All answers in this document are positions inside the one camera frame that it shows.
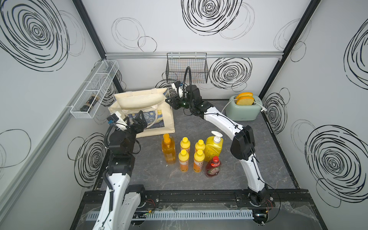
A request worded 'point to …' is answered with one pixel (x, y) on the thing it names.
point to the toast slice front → (245, 100)
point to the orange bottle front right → (198, 162)
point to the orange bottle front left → (183, 157)
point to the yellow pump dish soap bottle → (213, 146)
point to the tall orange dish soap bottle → (168, 149)
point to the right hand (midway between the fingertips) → (167, 99)
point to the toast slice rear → (245, 94)
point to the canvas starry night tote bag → (152, 102)
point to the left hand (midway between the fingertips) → (135, 113)
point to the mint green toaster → (235, 112)
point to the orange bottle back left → (185, 144)
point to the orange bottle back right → (200, 145)
